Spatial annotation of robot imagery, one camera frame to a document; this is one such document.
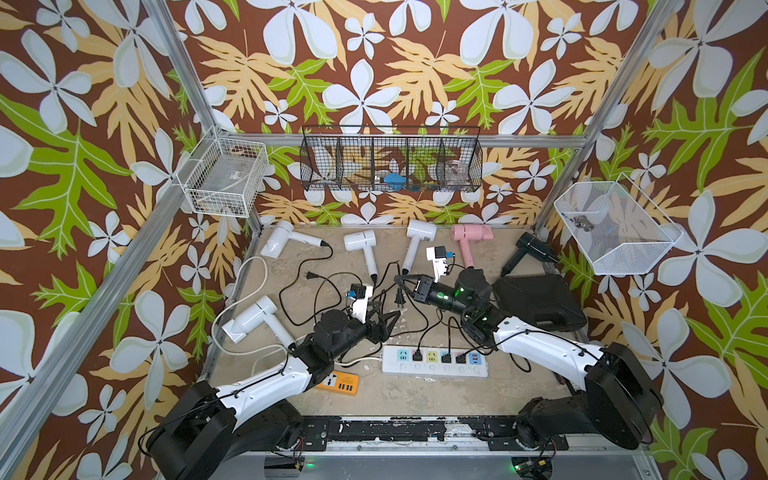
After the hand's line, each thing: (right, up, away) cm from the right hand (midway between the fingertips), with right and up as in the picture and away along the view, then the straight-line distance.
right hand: (393, 281), depth 72 cm
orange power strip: (-15, -28, +8) cm, 33 cm away
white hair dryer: (-10, +12, +37) cm, 41 cm away
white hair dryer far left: (-42, +14, +40) cm, 59 cm away
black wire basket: (0, +38, +24) cm, 46 cm away
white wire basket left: (-48, +29, +13) cm, 58 cm away
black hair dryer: (+53, +10, +37) cm, 66 cm away
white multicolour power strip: (+12, -24, +12) cm, 29 cm away
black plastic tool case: (+50, -9, +23) cm, 56 cm away
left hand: (0, -7, +5) cm, 8 cm away
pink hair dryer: (+29, +15, +39) cm, 50 cm away
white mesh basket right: (+63, +14, +10) cm, 65 cm away
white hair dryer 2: (+10, +16, +39) cm, 44 cm away
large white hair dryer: (-41, -12, +18) cm, 46 cm away
